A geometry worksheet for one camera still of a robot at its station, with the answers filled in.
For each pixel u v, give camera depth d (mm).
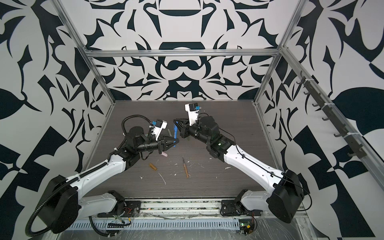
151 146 661
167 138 677
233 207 745
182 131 615
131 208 725
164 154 930
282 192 387
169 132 690
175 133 700
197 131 597
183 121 628
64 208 402
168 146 692
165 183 829
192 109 605
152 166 873
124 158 579
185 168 871
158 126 661
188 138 635
